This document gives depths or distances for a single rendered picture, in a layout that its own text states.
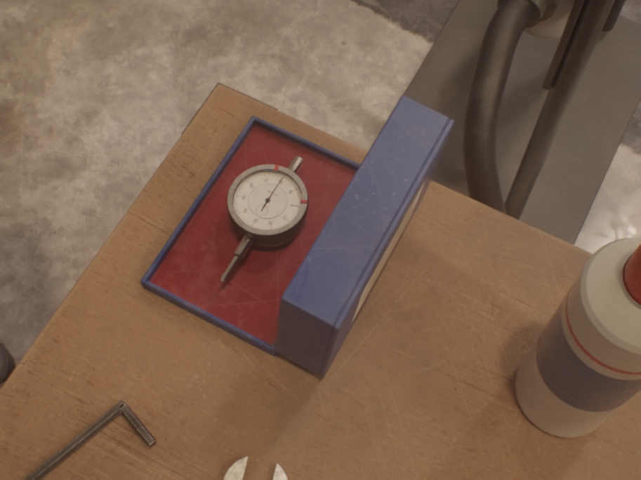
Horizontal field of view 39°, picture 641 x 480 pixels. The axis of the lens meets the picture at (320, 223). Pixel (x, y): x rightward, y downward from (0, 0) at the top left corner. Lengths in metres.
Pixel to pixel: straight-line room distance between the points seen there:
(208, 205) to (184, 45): 0.71
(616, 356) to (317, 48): 0.94
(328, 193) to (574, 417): 0.24
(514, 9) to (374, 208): 0.33
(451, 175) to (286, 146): 0.56
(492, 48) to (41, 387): 0.46
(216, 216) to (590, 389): 0.30
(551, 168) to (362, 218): 0.75
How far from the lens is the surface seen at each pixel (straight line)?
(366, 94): 1.30
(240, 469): 0.61
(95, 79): 1.36
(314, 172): 0.69
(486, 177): 0.82
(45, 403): 0.65
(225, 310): 0.64
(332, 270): 0.52
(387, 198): 0.55
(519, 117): 1.30
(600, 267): 0.48
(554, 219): 1.23
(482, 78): 0.81
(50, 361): 0.66
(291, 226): 0.63
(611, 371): 0.50
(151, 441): 0.62
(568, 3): 1.04
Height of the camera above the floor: 1.07
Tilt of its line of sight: 63 degrees down
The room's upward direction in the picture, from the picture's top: straight up
